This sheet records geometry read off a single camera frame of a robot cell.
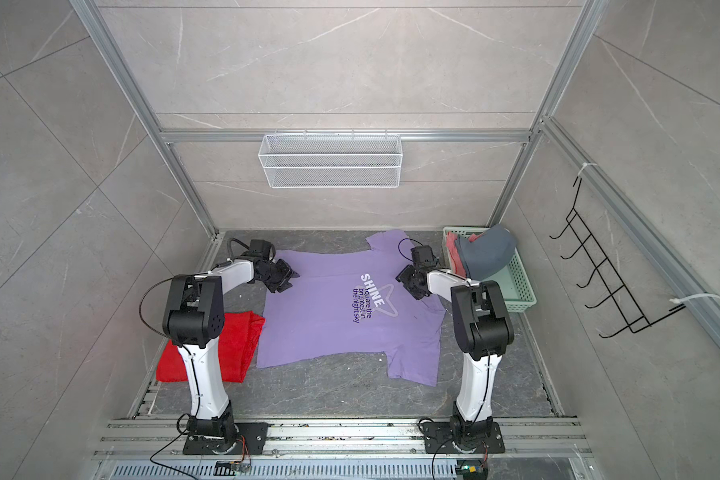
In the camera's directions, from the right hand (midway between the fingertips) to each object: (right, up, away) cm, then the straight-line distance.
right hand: (403, 278), depth 104 cm
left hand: (-37, +3, 0) cm, 38 cm away
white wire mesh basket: (-25, +41, -3) cm, 48 cm away
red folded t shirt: (-52, -16, -15) cm, 56 cm away
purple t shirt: (-19, -8, -3) cm, 21 cm away
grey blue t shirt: (+29, +9, -4) cm, 30 cm away
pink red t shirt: (+18, +8, -3) cm, 20 cm away
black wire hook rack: (+42, -4, -42) cm, 60 cm away
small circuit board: (-47, -44, -32) cm, 72 cm away
